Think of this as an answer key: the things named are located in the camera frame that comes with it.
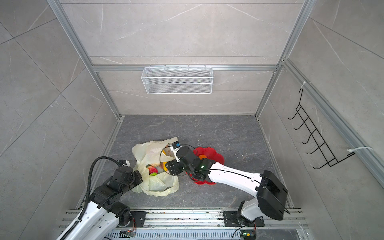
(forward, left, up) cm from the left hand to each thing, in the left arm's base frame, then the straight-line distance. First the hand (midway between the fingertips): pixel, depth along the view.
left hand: (142, 171), depth 80 cm
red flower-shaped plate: (+14, -40, -7) cm, 43 cm away
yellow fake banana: (+8, -12, +7) cm, 16 cm away
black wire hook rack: (-3, -84, +24) cm, 87 cm away
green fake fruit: (0, -6, -4) cm, 7 cm away
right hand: (+2, -17, +6) cm, 18 cm away
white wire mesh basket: (+56, -19, +20) cm, 62 cm away
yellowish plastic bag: (+8, -3, +6) cm, 10 cm away
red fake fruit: (+4, -3, -7) cm, 9 cm away
